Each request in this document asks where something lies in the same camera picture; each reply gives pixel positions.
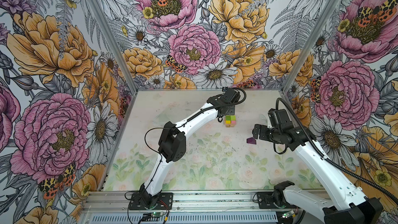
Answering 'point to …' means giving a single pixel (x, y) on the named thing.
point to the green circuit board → (158, 214)
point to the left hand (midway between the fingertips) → (226, 112)
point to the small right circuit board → (285, 215)
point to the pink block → (233, 122)
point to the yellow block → (228, 122)
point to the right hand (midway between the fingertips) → (262, 138)
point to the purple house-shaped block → (251, 140)
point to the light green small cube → (228, 117)
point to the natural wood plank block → (229, 125)
